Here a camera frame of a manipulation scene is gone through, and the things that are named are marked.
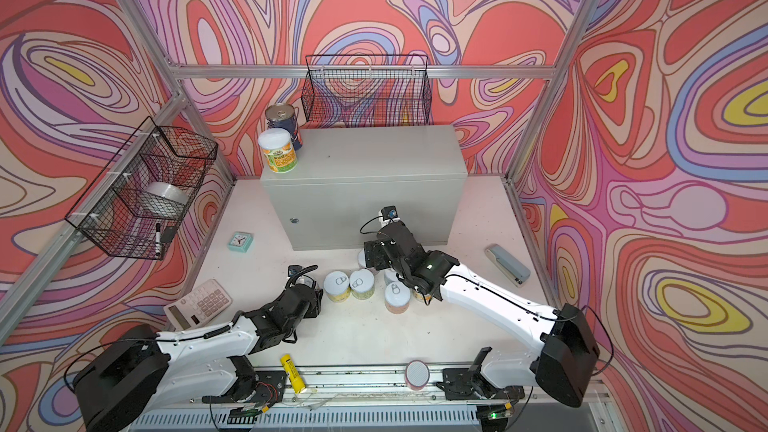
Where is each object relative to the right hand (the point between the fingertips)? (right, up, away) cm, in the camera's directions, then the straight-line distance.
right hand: (382, 249), depth 79 cm
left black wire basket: (-58, +12, -9) cm, 60 cm away
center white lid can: (+2, -10, +9) cm, 13 cm away
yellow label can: (-13, -12, +6) cm, 19 cm away
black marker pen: (-55, +2, -7) cm, 55 cm away
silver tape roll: (-52, +13, -8) cm, 54 cm away
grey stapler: (+40, -8, +11) cm, 42 cm away
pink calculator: (-53, -18, +6) cm, 57 cm away
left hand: (-20, -14, +10) cm, 26 cm away
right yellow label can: (+10, -15, +8) cm, 20 cm away
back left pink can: (-7, -5, +14) cm, 16 cm away
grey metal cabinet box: (+9, +20, -4) cm, 22 cm away
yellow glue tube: (-21, -32, -5) cm, 39 cm away
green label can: (-6, -11, +7) cm, 14 cm away
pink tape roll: (+9, -31, -4) cm, 33 cm away
